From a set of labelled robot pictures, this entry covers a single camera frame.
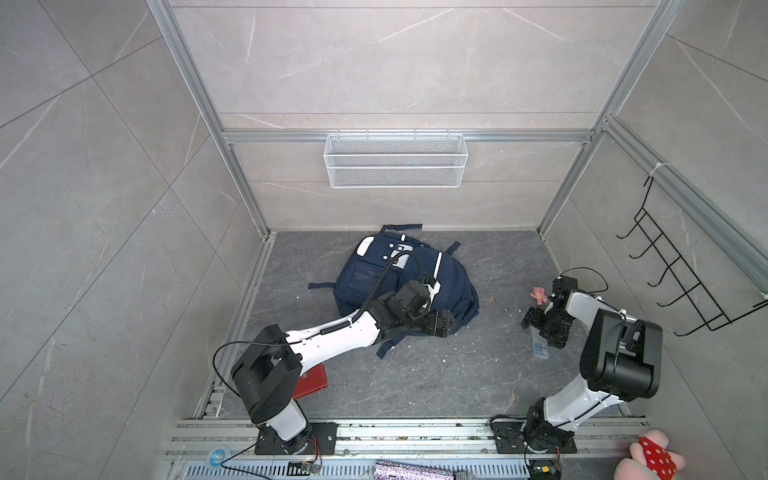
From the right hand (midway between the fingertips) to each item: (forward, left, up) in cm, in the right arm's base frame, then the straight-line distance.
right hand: (536, 328), depth 93 cm
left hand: (-3, +31, +16) cm, 35 cm away
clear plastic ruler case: (-6, +1, +2) cm, 6 cm away
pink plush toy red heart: (-35, -12, +6) cm, 38 cm away
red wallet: (-15, +69, +2) cm, 70 cm away
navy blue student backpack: (+20, +51, +10) cm, 56 cm away
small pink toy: (+12, -5, +1) cm, 13 cm away
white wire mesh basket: (+49, +44, +31) cm, 73 cm away
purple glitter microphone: (-36, +46, +4) cm, 59 cm away
